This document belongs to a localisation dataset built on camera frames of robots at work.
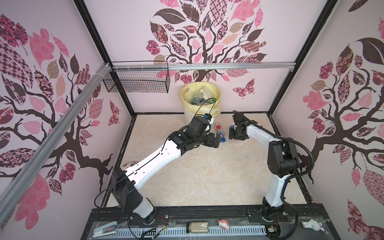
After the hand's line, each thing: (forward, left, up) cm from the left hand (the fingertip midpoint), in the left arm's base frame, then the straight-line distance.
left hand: (213, 138), depth 74 cm
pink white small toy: (-34, -4, -19) cm, 40 cm away
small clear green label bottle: (+39, +2, -1) cm, 39 cm away
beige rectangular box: (-35, +8, -21) cm, 42 cm away
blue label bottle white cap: (+38, +9, -5) cm, 39 cm away
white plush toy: (-35, -47, -21) cm, 62 cm away
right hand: (+17, -17, -18) cm, 30 cm away
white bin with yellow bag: (+22, +12, -1) cm, 25 cm away
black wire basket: (+43, +47, +8) cm, 64 cm away
